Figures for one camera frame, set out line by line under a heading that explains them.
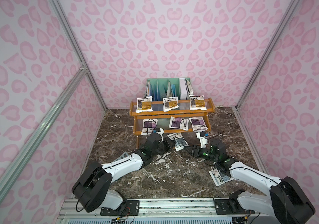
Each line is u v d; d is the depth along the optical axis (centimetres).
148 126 87
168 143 72
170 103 80
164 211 72
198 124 89
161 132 78
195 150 73
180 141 84
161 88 108
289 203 40
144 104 80
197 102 81
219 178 82
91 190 42
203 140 75
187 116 93
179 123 88
